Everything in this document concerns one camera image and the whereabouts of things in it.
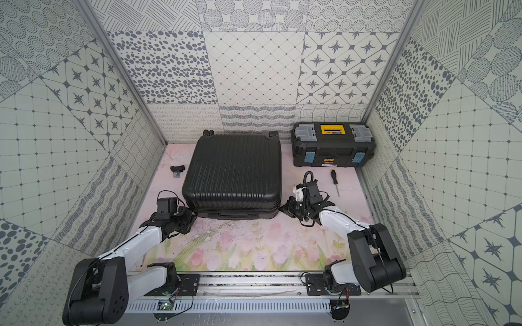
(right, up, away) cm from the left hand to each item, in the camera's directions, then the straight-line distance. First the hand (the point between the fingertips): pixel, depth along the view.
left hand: (203, 212), depth 89 cm
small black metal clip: (-20, +18, +19) cm, 33 cm away
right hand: (+34, +1, -2) cm, 34 cm away
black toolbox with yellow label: (+61, +31, +10) cm, 69 cm away
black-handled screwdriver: (+64, +15, +16) cm, 67 cm away
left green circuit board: (-8, -29, -17) cm, 35 cm away
